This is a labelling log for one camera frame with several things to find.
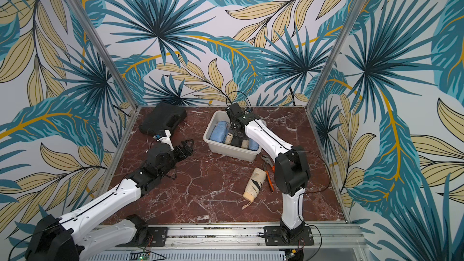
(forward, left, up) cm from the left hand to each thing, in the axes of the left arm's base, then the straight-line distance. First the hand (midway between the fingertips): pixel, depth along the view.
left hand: (188, 145), depth 80 cm
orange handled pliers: (-1, -39, -18) cm, 43 cm away
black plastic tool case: (+27, +22, -13) cm, 38 cm away
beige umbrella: (+10, -17, -10) cm, 22 cm away
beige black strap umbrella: (-12, -30, -15) cm, 35 cm away
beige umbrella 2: (+8, -26, -10) cm, 29 cm away
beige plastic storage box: (+3, -14, -7) cm, 16 cm away
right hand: (+13, -22, -5) cm, 26 cm away
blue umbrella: (+5, -30, -8) cm, 31 cm away
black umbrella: (+6, -22, -5) cm, 23 cm away
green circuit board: (-39, +15, -21) cm, 47 cm away
